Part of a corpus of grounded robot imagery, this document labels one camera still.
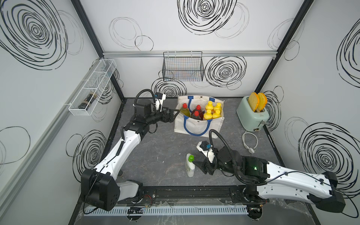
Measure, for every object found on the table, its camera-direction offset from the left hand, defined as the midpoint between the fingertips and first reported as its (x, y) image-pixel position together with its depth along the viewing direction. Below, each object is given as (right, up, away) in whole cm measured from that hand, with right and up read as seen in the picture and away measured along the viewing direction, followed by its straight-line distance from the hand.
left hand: (173, 109), depth 75 cm
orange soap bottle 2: (+21, -3, +9) cm, 23 cm away
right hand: (+12, -22, -10) cm, 28 cm away
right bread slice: (+57, +5, +14) cm, 59 cm away
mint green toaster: (+50, -7, +14) cm, 52 cm away
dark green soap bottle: (+13, -4, +13) cm, 19 cm away
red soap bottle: (+15, +1, +14) cm, 21 cm away
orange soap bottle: (+22, +2, +13) cm, 26 cm away
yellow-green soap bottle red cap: (+7, -1, +18) cm, 20 cm away
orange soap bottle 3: (+26, -3, +7) cm, 27 cm away
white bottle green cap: (+9, -29, -6) cm, 31 cm away
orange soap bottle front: (+28, +2, +11) cm, 30 cm away
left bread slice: (+52, +6, +16) cm, 55 cm away
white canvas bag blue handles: (+12, -11, +13) cm, 21 cm away
